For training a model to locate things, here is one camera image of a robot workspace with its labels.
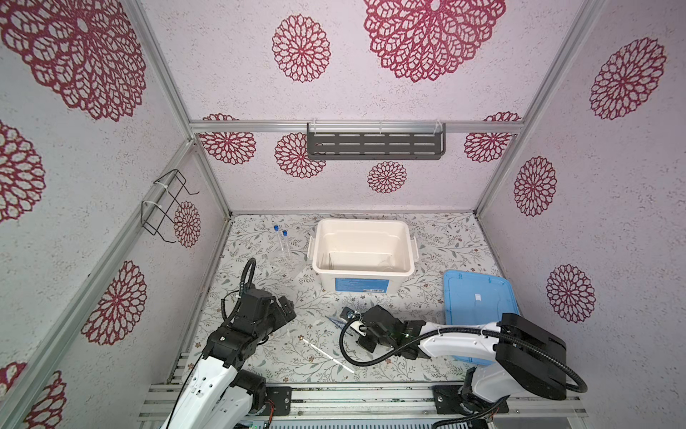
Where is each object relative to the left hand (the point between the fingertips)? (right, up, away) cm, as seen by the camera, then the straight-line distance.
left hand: (282, 316), depth 78 cm
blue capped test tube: (-6, +26, +16) cm, 31 cm away
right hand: (+21, -4, +5) cm, 22 cm away
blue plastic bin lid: (+65, +2, +16) cm, 67 cm away
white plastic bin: (+26, +16, +25) cm, 40 cm away
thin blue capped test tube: (-3, +25, +16) cm, 29 cm away
